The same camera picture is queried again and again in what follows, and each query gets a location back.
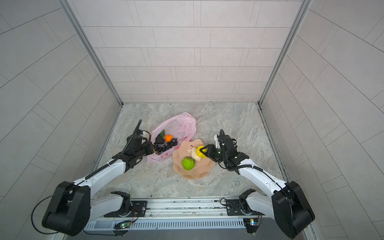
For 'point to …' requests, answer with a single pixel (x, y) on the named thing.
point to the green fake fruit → (188, 163)
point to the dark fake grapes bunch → (159, 148)
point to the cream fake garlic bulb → (194, 154)
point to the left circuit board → (123, 225)
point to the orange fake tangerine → (168, 138)
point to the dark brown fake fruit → (159, 140)
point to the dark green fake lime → (162, 134)
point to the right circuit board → (251, 225)
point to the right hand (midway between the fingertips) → (201, 153)
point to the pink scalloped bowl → (180, 152)
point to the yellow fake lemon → (199, 153)
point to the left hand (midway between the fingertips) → (158, 142)
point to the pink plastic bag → (182, 127)
